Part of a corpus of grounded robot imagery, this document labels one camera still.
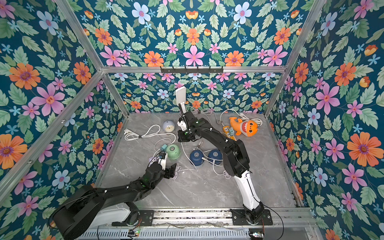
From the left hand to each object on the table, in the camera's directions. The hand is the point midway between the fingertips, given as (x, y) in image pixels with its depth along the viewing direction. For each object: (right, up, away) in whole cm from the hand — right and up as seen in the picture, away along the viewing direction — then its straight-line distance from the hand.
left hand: (172, 162), depth 88 cm
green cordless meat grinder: (+1, +7, -2) cm, 7 cm away
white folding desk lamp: (+5, +40, 0) cm, 40 cm away
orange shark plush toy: (+50, +20, +13) cm, 55 cm away
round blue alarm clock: (-6, +22, +14) cm, 27 cm away
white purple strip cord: (-18, +18, +20) cm, 33 cm away
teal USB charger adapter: (+38, +18, +12) cm, 44 cm away
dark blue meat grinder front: (+26, +5, -3) cm, 27 cm away
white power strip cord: (+61, +26, +24) cm, 70 cm away
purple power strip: (-12, 0, +3) cm, 13 cm away
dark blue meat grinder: (+14, +4, -4) cm, 15 cm away
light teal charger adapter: (-7, +8, +8) cm, 13 cm away
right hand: (+6, +16, +3) cm, 17 cm away
